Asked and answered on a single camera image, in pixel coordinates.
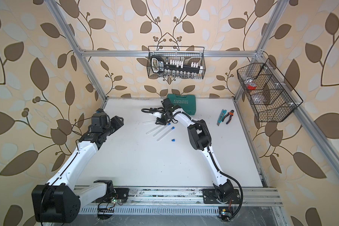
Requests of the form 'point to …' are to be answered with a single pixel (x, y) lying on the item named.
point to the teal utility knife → (221, 116)
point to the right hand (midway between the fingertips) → (158, 119)
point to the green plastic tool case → (186, 102)
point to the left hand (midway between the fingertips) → (118, 118)
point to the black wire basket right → (271, 96)
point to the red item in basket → (249, 87)
